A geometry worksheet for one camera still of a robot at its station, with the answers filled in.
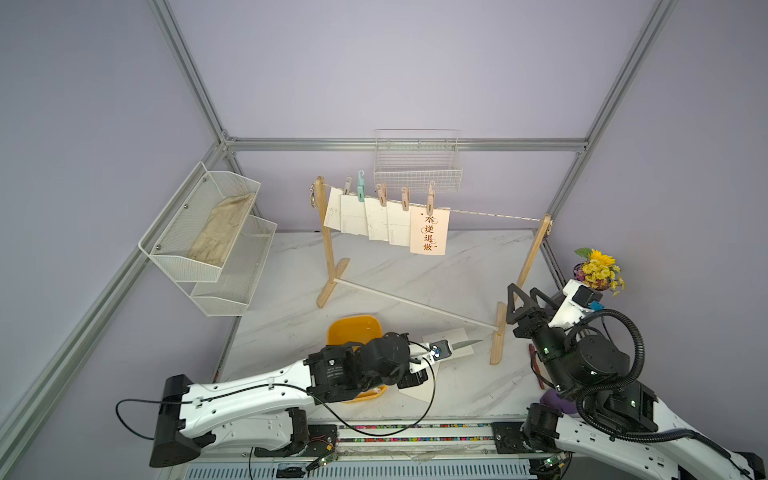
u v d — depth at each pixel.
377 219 0.74
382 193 0.66
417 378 0.55
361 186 0.66
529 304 0.51
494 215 0.64
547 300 0.58
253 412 0.43
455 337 0.93
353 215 0.74
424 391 0.80
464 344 0.68
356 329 0.88
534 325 0.51
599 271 0.78
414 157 0.96
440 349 0.52
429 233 0.72
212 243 0.77
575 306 0.48
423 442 0.75
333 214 0.76
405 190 0.64
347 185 0.67
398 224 0.71
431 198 0.64
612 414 0.43
